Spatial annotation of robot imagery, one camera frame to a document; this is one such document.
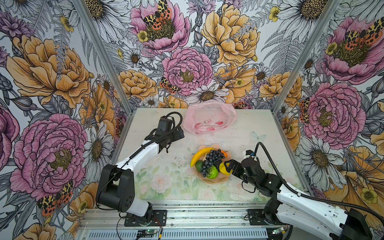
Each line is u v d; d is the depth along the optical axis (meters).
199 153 0.90
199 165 0.84
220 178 0.85
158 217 0.75
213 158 0.83
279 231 0.71
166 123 0.67
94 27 0.78
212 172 0.82
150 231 0.71
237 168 0.71
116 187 0.43
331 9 0.72
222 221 0.74
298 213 0.58
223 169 0.82
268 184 0.58
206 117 1.17
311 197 0.48
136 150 0.53
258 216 0.74
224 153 0.90
